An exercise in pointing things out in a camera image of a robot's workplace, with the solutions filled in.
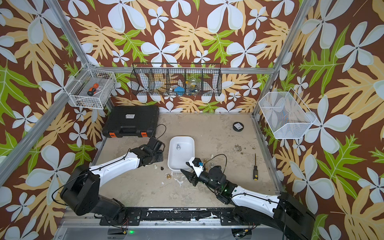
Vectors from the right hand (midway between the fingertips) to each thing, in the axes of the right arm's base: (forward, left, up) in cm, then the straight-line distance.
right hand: (183, 166), depth 75 cm
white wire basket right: (+25, -58, +11) cm, 64 cm away
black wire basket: (+55, +8, +15) cm, 58 cm away
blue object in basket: (+46, +3, +12) cm, 48 cm away
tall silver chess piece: (+20, +5, -14) cm, 25 cm away
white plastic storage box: (+19, +3, -15) cm, 25 cm away
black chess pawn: (+6, +14, -16) cm, 22 cm away
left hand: (+13, +15, -10) cm, 22 cm away
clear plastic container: (+51, -6, +14) cm, 53 cm away
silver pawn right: (-4, -13, +9) cm, 16 cm away
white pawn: (+7, +18, -15) cm, 24 cm away
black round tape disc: (+39, -39, -15) cm, 57 cm away
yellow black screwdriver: (+2, -42, -14) cm, 44 cm away
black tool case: (+37, +38, -6) cm, 53 cm away
